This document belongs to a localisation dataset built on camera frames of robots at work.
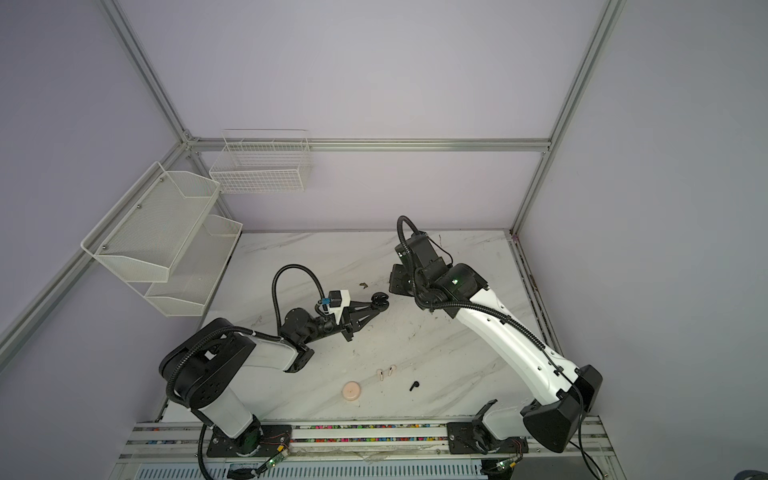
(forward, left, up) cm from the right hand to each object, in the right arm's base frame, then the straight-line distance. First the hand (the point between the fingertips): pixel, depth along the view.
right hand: (392, 277), depth 72 cm
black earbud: (-17, -6, -27) cm, 33 cm away
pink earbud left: (-14, +4, -27) cm, 31 cm away
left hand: (-4, +4, -9) cm, 10 cm away
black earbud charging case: (-3, +3, -7) cm, 8 cm away
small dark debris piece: (+17, +11, -27) cm, 34 cm away
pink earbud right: (-13, +1, -28) cm, 30 cm away
